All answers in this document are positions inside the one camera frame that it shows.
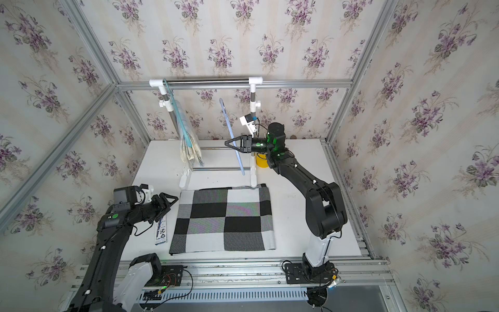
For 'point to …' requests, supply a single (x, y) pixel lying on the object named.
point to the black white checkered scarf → (229, 219)
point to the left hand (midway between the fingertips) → (175, 203)
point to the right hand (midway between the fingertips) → (229, 145)
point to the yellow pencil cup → (261, 160)
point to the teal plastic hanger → (179, 115)
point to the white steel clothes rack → (186, 174)
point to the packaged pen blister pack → (161, 236)
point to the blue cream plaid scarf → (190, 149)
